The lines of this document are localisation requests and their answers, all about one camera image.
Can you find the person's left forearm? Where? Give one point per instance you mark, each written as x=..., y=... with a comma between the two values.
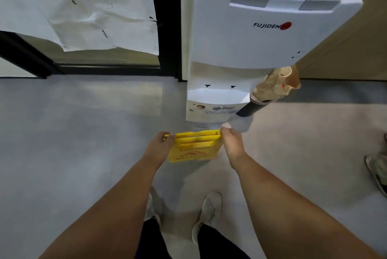
x=112, y=216

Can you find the person's right forearm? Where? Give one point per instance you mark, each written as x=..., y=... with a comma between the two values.
x=287, y=216

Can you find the person's right white shoe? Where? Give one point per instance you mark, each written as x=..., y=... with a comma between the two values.
x=208, y=210

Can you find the person's black trousers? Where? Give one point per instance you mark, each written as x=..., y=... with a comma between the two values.
x=217, y=246

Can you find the white paper cup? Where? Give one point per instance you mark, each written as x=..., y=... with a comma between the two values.
x=285, y=72

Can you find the white water dispenser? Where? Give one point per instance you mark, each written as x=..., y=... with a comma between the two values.
x=242, y=44

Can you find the brown wooden panel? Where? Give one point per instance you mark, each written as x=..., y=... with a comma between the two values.
x=359, y=35

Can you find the person's white shoe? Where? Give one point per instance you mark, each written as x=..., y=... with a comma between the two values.
x=208, y=210
x=152, y=207

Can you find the yellow wet floor sign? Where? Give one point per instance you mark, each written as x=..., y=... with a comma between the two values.
x=193, y=150

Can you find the black cup holder tube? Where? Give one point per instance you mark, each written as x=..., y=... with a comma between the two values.
x=251, y=109

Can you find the black door frame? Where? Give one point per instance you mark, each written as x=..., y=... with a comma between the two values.
x=166, y=26

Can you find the person's left white shoe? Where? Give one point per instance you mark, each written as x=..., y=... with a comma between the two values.
x=152, y=207

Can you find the white paper sheets on glass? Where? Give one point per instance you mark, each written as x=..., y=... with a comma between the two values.
x=105, y=59

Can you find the person's right hand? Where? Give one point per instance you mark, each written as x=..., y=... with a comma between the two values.
x=234, y=147

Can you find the large white paper sheet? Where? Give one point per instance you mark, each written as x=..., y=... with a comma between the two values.
x=121, y=26

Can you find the person's left hand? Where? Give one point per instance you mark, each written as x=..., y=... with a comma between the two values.
x=158, y=148

